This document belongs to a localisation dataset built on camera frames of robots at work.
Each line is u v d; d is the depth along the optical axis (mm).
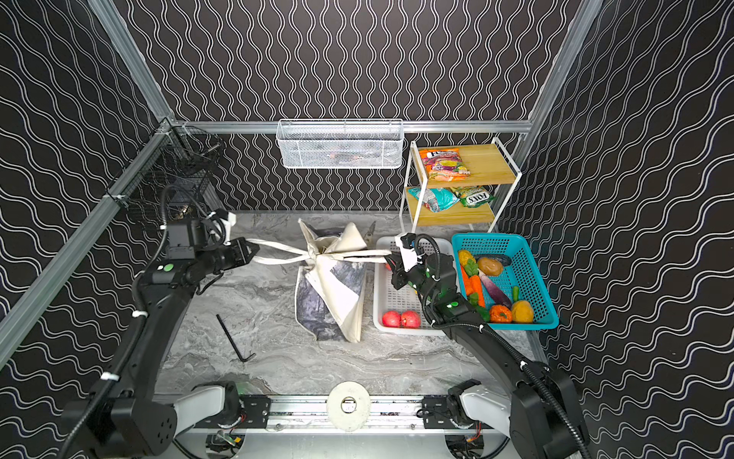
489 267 979
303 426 733
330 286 749
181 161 995
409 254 664
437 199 993
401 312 923
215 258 617
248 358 837
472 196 1004
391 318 857
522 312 876
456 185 829
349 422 741
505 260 1007
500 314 873
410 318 857
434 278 585
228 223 686
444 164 833
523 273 964
